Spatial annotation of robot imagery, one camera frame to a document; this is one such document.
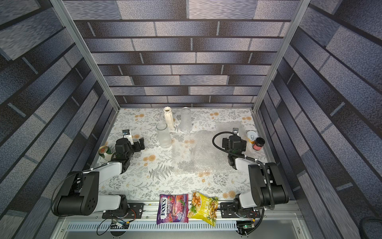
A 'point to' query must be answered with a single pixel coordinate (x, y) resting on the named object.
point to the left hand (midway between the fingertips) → (136, 137)
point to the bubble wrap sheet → (219, 137)
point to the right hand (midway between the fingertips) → (234, 138)
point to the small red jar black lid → (258, 144)
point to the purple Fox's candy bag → (173, 208)
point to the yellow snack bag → (204, 207)
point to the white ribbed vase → (169, 117)
